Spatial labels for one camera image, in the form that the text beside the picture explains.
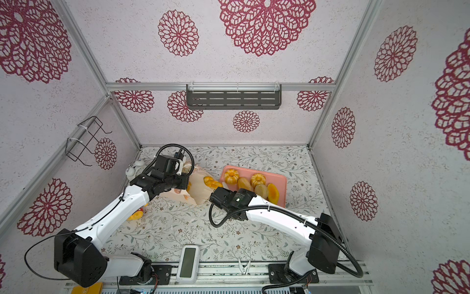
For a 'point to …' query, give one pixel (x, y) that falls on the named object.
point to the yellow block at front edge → (96, 288)
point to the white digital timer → (187, 271)
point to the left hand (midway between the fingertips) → (186, 181)
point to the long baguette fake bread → (242, 183)
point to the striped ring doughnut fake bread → (231, 176)
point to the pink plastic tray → (279, 180)
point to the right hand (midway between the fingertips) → (240, 198)
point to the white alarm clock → (131, 172)
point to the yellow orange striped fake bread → (210, 182)
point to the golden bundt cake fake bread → (257, 179)
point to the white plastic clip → (243, 269)
